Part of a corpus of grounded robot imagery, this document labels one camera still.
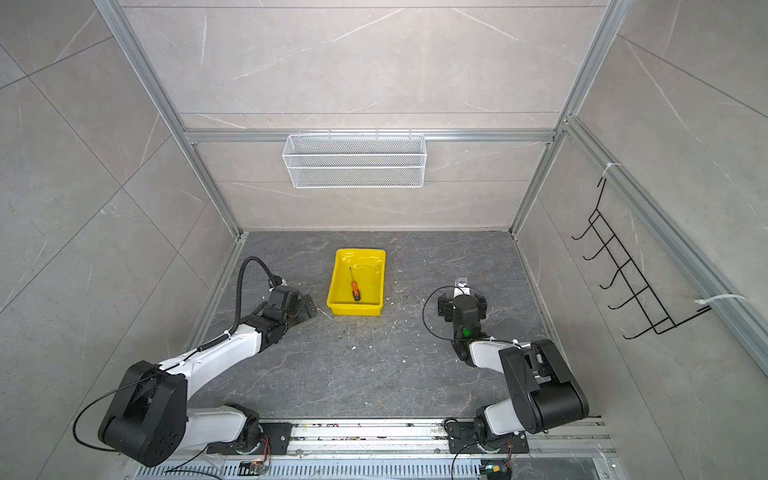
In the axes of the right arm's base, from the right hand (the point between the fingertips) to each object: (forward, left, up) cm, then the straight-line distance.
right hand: (460, 291), depth 93 cm
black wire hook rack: (-23, -32, +25) cm, 47 cm away
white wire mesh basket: (+39, +34, +23) cm, 57 cm away
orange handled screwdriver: (+6, +35, -5) cm, 36 cm away
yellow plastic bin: (+15, +30, -7) cm, 35 cm away
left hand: (-3, +50, +2) cm, 50 cm away
